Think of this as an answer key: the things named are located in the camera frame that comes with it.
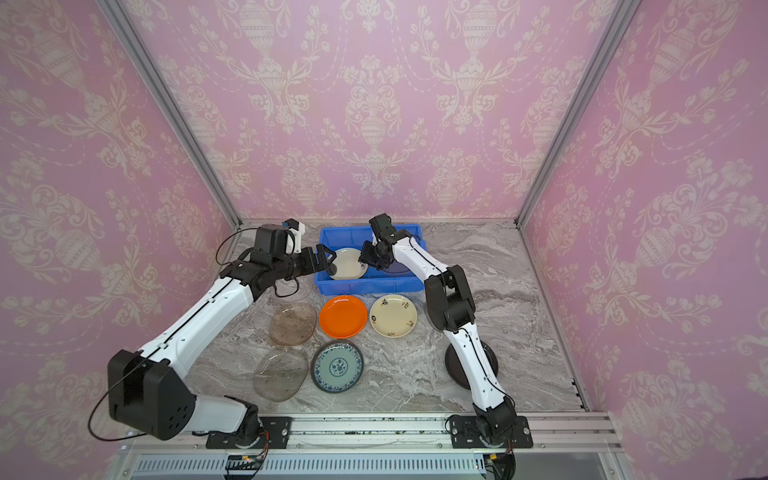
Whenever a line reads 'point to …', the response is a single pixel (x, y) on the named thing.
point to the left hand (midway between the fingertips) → (326, 258)
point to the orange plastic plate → (343, 317)
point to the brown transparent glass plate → (292, 324)
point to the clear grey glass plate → (279, 373)
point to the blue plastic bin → (357, 237)
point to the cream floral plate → (393, 316)
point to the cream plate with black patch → (347, 264)
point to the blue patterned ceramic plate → (337, 366)
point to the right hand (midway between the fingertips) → (363, 259)
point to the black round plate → (454, 369)
